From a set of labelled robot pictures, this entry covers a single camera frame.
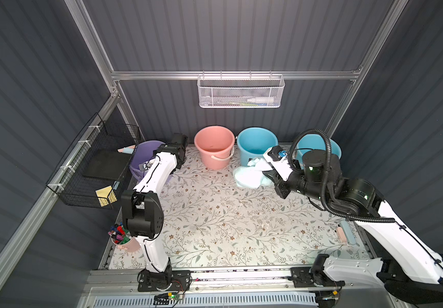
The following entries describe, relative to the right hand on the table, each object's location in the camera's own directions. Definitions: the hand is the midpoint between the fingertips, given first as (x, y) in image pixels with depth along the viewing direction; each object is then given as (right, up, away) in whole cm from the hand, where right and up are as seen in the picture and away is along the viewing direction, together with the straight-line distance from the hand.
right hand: (267, 171), depth 58 cm
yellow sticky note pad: (-50, -8, +2) cm, 51 cm away
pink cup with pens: (-52, -26, +14) cm, 59 cm away
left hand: (-41, +5, +30) cm, 51 cm away
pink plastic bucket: (-18, +13, +44) cm, 49 cm away
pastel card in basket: (-54, +8, +23) cm, 59 cm away
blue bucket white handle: (+32, +14, +44) cm, 56 cm away
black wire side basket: (-64, -3, +4) cm, 65 cm away
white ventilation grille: (-36, -50, +14) cm, 63 cm away
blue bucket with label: (+3, +14, +51) cm, 53 cm away
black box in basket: (-60, +2, +18) cm, 63 cm away
